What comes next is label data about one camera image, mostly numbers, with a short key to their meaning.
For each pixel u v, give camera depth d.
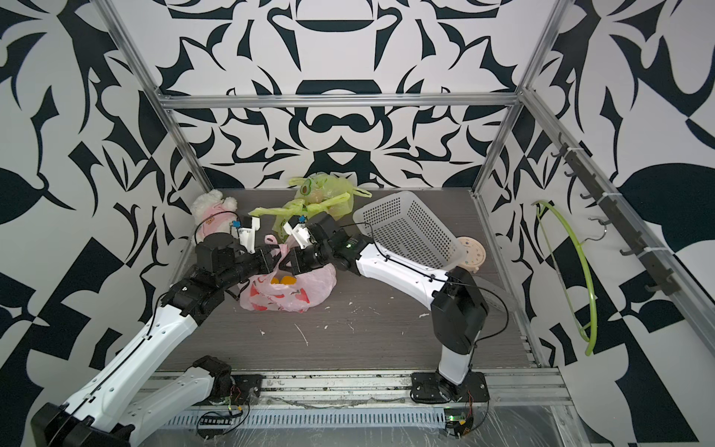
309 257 0.67
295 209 0.85
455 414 0.71
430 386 0.74
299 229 0.71
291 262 0.68
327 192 0.96
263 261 0.64
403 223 1.09
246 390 0.74
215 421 0.73
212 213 1.02
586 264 0.63
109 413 0.40
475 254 0.98
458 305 0.45
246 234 0.66
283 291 0.68
